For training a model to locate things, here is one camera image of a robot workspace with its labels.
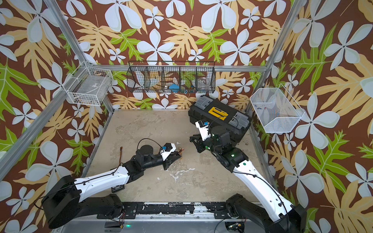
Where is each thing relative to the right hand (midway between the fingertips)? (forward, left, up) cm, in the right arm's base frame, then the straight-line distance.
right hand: (191, 136), depth 72 cm
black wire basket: (+45, +12, +6) cm, 47 cm away
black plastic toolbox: (+24, -17, -9) cm, 31 cm away
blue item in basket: (+38, +10, +2) cm, 39 cm away
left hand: (-5, +6, -8) cm, 11 cm away
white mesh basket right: (+19, -51, 0) cm, 54 cm away
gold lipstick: (-6, +6, -5) cm, 9 cm away
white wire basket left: (+31, +61, +9) cm, 69 cm away
